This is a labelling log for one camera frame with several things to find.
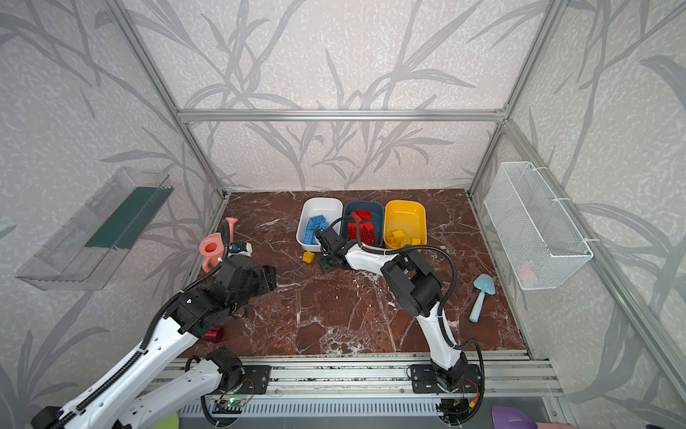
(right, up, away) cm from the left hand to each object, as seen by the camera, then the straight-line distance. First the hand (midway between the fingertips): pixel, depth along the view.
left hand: (270, 273), depth 75 cm
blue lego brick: (+8, +14, +32) cm, 36 cm away
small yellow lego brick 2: (+47, +6, +27) cm, 55 cm away
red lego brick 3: (+23, +11, +30) cm, 39 cm away
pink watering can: (-26, +6, +15) cm, 30 cm away
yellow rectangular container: (+47, +16, +36) cm, 61 cm away
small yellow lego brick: (+39, +7, +25) cm, 47 cm away
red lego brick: (+28, +17, +37) cm, 49 cm away
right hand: (+13, 0, +23) cm, 26 cm away
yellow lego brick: (+6, +1, +24) cm, 25 cm away
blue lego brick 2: (+6, +8, +26) cm, 28 cm away
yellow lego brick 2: (+41, +10, +28) cm, 50 cm away
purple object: (+64, -35, -8) cm, 73 cm away
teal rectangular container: (+27, +14, +34) cm, 46 cm away
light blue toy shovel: (+69, -7, +16) cm, 71 cm away
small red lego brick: (+30, +12, +30) cm, 44 cm away
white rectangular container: (+7, +17, +36) cm, 41 cm away
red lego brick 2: (+23, +17, +36) cm, 46 cm away
